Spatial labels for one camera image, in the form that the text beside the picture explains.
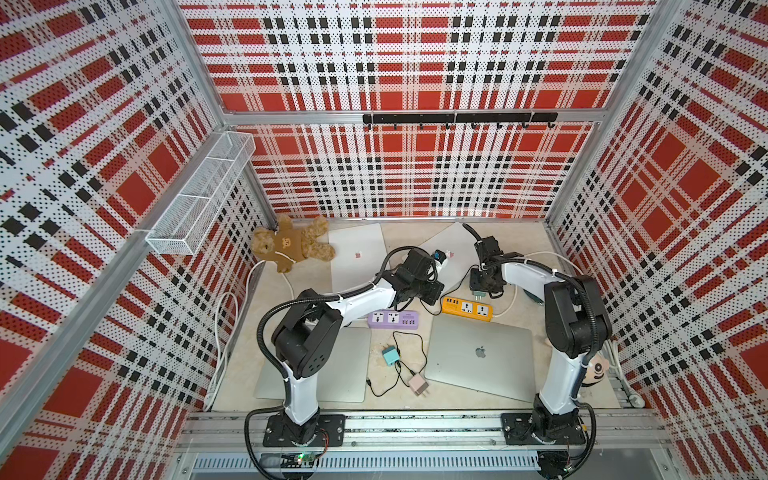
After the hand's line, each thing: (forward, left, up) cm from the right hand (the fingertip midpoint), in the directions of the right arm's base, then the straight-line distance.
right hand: (481, 284), depth 99 cm
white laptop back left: (+14, +42, 0) cm, 44 cm away
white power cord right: (-35, -38, -5) cm, 51 cm away
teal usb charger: (-24, +30, 0) cm, 38 cm away
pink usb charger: (-32, +22, 0) cm, 39 cm away
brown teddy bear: (+14, +68, +5) cm, 69 cm away
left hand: (-6, +14, +7) cm, 17 cm away
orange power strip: (-9, +6, 0) cm, 11 cm away
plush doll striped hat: (-30, -23, +6) cm, 38 cm away
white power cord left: (-25, +80, -3) cm, 84 cm away
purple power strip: (-13, +29, 0) cm, 32 cm away
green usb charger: (-3, +1, -1) cm, 4 cm away
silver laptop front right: (-23, +4, -2) cm, 24 cm away
